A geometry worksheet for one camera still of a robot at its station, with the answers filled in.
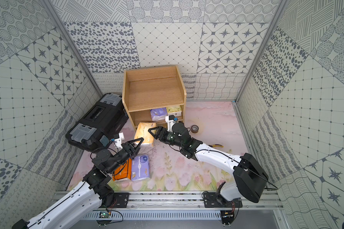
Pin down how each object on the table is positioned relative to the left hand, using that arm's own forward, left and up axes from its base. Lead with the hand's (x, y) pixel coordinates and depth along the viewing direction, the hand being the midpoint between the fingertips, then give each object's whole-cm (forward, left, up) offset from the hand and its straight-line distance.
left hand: (142, 137), depth 68 cm
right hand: (+5, -3, -4) cm, 7 cm away
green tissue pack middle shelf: (+23, -15, -5) cm, 28 cm away
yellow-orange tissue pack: (+5, +1, -2) cm, 5 cm away
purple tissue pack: (-7, +4, -22) cm, 23 cm away
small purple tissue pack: (+20, -5, -6) cm, 22 cm away
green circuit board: (-29, +20, -29) cm, 45 cm away
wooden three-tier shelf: (+30, +3, +6) cm, 31 cm away
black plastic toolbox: (+14, +30, -9) cm, 34 cm away
